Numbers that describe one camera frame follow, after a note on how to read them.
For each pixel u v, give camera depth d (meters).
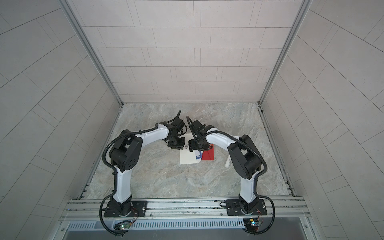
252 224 0.68
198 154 0.89
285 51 0.87
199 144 0.78
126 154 0.51
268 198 0.64
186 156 0.89
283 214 0.70
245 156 0.50
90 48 0.85
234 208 0.71
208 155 0.89
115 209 0.65
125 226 0.64
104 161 0.48
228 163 0.84
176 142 0.81
